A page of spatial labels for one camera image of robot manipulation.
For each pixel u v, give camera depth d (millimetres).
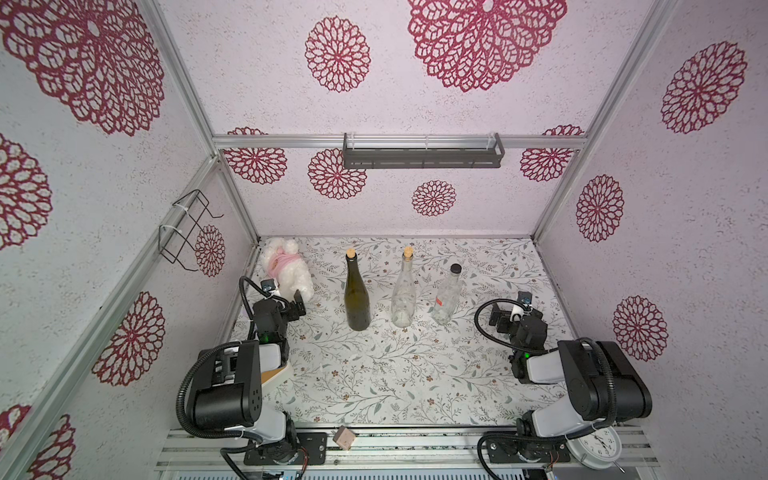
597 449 702
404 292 980
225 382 497
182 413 416
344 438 743
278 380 798
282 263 1005
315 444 745
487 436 757
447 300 1025
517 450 715
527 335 710
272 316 708
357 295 830
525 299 786
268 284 794
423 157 873
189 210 793
